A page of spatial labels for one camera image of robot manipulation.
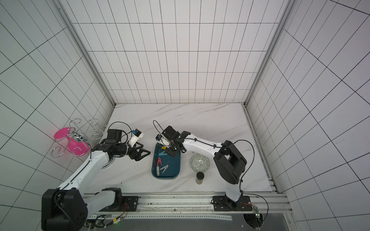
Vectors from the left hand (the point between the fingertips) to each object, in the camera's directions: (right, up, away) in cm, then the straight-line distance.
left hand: (143, 151), depth 81 cm
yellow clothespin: (+10, -1, +12) cm, 16 cm away
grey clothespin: (+11, -11, +3) cm, 16 cm away
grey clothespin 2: (+8, -12, +2) cm, 14 cm away
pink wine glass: (-24, +6, -17) cm, 30 cm away
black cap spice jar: (+32, -11, -8) cm, 35 cm away
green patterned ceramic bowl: (+33, -8, +5) cm, 34 cm away
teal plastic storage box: (+11, -10, +5) cm, 15 cm away
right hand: (+12, -1, +6) cm, 14 cm away
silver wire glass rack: (-27, +10, -14) cm, 32 cm away
